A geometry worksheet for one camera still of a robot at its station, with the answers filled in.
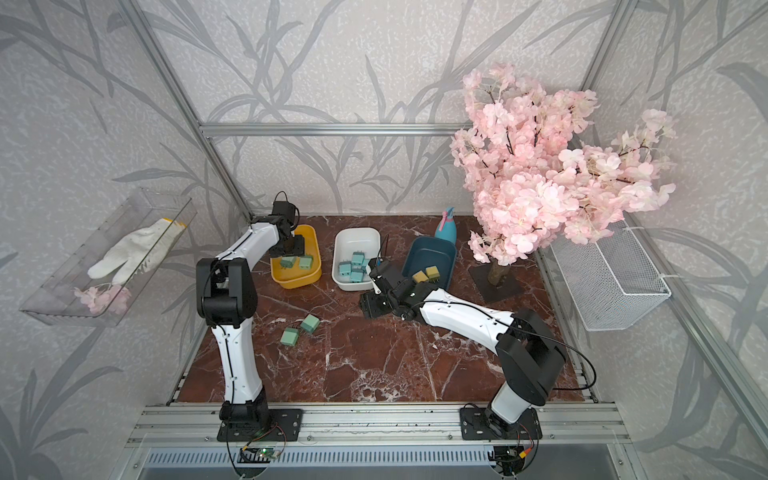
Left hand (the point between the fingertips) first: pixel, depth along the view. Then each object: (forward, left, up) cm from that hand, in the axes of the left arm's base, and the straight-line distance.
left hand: (292, 248), depth 102 cm
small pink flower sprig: (-34, +22, +27) cm, 48 cm away
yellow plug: (-9, -44, -2) cm, 45 cm away
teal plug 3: (-8, -23, -5) cm, 25 cm away
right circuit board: (-58, -65, -9) cm, 87 cm away
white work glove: (-22, +23, +27) cm, 41 cm away
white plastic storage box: (+8, -19, -5) cm, 21 cm away
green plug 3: (-25, -10, -4) cm, 28 cm away
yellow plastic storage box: (-9, -3, -3) cm, 10 cm away
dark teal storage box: (+3, -47, -5) cm, 47 cm away
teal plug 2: (-3, -25, -5) cm, 25 cm away
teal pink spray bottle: (+4, -53, +7) cm, 54 cm away
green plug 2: (-3, +2, -5) cm, 6 cm away
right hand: (-23, -28, +6) cm, 37 cm away
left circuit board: (-57, -6, -6) cm, 58 cm away
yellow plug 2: (-8, -49, -3) cm, 49 cm away
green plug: (-3, -4, -4) cm, 7 cm away
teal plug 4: (-5, -18, -5) cm, 19 cm away
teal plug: (-1, -23, -4) cm, 23 cm away
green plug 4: (-29, -5, -4) cm, 30 cm away
